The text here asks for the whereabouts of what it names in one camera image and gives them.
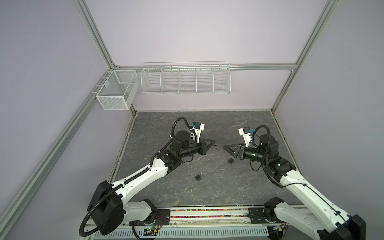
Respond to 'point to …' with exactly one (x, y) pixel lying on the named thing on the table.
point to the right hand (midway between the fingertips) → (225, 148)
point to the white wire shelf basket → (188, 78)
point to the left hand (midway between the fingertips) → (215, 144)
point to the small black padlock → (199, 176)
